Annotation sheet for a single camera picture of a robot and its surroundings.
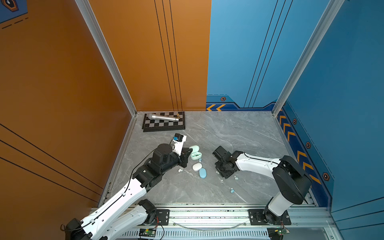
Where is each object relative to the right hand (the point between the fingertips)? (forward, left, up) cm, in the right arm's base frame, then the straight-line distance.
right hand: (215, 170), depth 89 cm
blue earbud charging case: (-2, +7, +1) cm, 8 cm away
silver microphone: (+38, +43, +8) cm, 58 cm away
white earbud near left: (0, +21, 0) cm, 21 cm away
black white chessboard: (+33, +45, +4) cm, 56 cm away
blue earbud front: (-12, -8, 0) cm, 14 cm away
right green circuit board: (-30, -29, -1) cm, 42 cm away
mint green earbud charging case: (-2, +11, +22) cm, 25 cm away
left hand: (+1, +13, +23) cm, 27 cm away
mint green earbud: (-5, -12, 0) cm, 13 cm away
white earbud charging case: (+2, +11, +1) cm, 11 cm away
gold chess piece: (+38, +25, +7) cm, 46 cm away
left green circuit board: (-31, +33, -2) cm, 45 cm away
